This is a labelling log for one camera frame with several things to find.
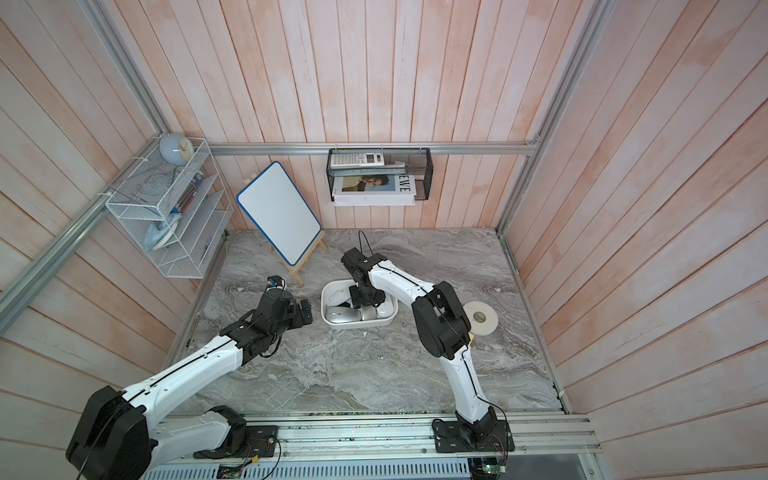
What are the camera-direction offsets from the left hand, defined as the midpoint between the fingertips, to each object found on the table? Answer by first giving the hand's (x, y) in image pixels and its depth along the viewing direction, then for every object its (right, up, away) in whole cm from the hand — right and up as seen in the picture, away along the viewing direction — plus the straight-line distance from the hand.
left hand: (297, 310), depth 86 cm
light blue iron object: (-37, +23, -5) cm, 44 cm away
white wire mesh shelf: (-34, +37, +7) cm, 51 cm away
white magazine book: (+28, +37, +7) cm, 47 cm away
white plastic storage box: (+19, -6, +6) cm, 20 cm away
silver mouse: (+13, -2, +6) cm, 14 cm away
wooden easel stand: (-5, +12, +12) cm, 18 cm away
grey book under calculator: (+27, +42, +3) cm, 50 cm away
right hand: (+19, +1, +11) cm, 22 cm away
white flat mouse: (+26, -2, +9) cm, 28 cm away
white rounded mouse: (+11, +2, +10) cm, 15 cm away
